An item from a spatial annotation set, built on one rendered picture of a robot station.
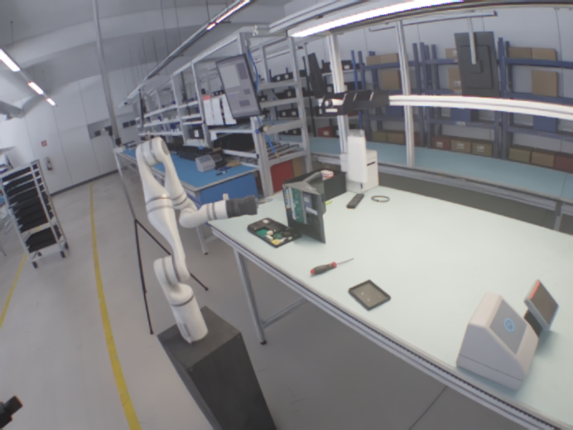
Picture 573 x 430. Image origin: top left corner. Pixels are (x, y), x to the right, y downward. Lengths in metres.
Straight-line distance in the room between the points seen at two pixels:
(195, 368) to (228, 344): 0.15
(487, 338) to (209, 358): 0.83
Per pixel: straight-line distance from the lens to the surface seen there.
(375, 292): 0.95
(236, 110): 2.54
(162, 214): 1.00
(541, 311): 0.83
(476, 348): 0.71
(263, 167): 2.86
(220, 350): 1.09
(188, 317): 1.05
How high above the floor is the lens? 1.60
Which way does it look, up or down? 23 degrees down
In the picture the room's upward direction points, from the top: 9 degrees counter-clockwise
